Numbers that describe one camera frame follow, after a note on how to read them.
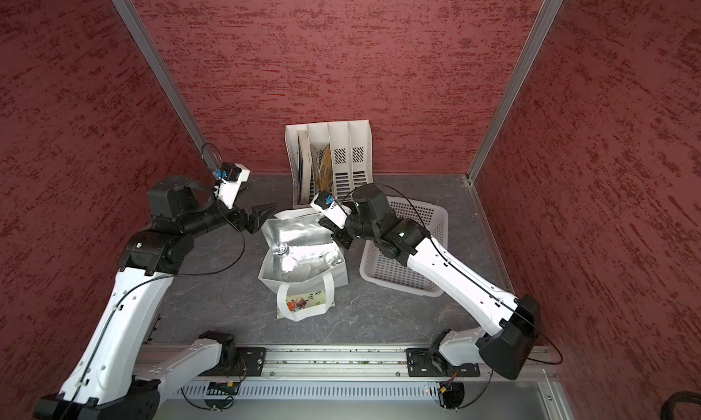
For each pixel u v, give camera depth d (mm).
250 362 741
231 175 516
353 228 585
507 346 374
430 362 666
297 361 757
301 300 849
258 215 559
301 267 870
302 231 826
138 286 402
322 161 952
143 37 792
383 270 920
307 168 947
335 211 570
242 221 553
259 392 775
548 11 737
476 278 439
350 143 1100
